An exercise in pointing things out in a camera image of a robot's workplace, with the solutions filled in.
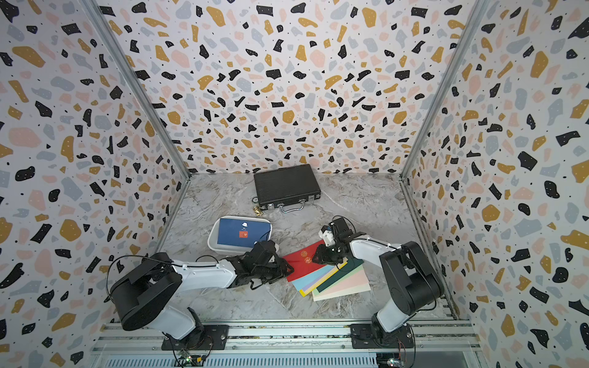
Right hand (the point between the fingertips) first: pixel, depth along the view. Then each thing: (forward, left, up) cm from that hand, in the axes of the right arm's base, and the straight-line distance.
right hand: (316, 260), depth 90 cm
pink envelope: (-7, -16, -1) cm, 17 cm away
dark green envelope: (0, -14, -2) cm, 14 cm away
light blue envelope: (-9, +6, -1) cm, 10 cm away
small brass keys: (+24, +27, 0) cm, 36 cm away
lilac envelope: (-9, +2, -1) cm, 10 cm away
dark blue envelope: (+10, +31, +3) cm, 33 cm away
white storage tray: (+2, +36, +4) cm, 36 cm away
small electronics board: (-33, +38, -1) cm, 51 cm away
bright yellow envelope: (-3, -9, +4) cm, 11 cm away
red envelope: (0, +5, -1) cm, 6 cm away
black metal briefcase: (+39, +15, 0) cm, 42 cm away
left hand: (-6, +8, +2) cm, 10 cm away
